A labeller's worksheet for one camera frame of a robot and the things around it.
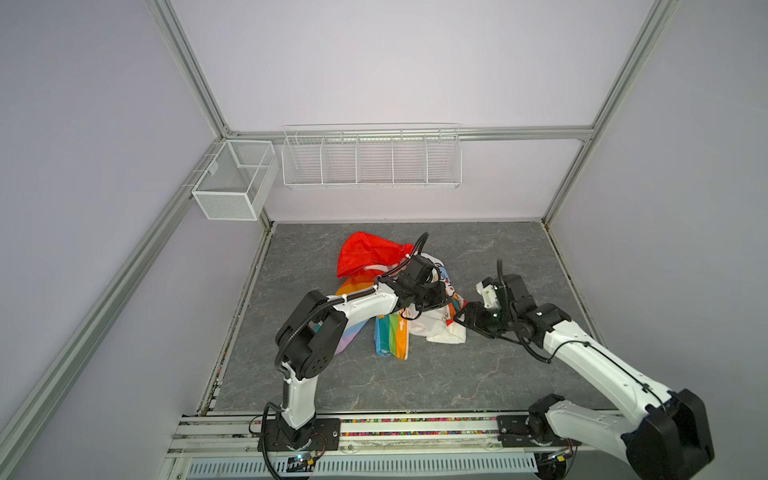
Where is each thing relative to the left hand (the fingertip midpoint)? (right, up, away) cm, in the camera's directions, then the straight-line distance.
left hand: (454, 304), depth 86 cm
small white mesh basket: (-72, +40, +15) cm, 84 cm away
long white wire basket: (-23, +47, +11) cm, 53 cm away
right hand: (+1, -4, -5) cm, 7 cm away
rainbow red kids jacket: (-29, +13, +19) cm, 36 cm away
